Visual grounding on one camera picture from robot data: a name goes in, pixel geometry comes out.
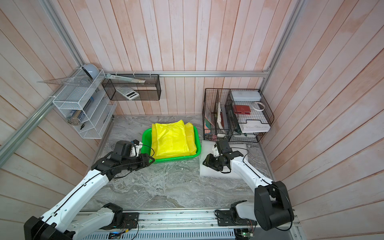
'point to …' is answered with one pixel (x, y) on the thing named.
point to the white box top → (246, 95)
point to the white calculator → (128, 93)
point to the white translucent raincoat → (206, 148)
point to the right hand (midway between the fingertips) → (205, 162)
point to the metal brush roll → (75, 120)
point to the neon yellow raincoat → (172, 139)
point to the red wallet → (241, 109)
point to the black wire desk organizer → (241, 115)
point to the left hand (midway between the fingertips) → (151, 163)
